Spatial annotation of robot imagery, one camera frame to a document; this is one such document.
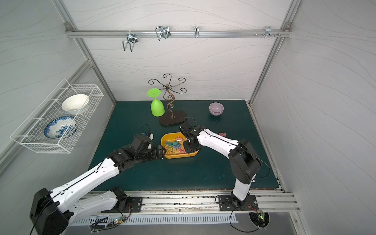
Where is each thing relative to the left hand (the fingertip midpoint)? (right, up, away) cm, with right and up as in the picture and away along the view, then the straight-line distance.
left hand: (160, 152), depth 78 cm
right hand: (+16, +1, +9) cm, 19 cm away
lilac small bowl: (+36, +25, +34) cm, 56 cm away
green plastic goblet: (-4, +25, +7) cm, 26 cm away
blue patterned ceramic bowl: (-42, +15, -13) cm, 47 cm away
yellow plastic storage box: (+5, +2, +15) cm, 16 cm away
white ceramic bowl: (-43, +26, -5) cm, 51 cm away
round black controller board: (+51, -31, -8) cm, 60 cm away
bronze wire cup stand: (+1, +18, +30) cm, 35 cm away
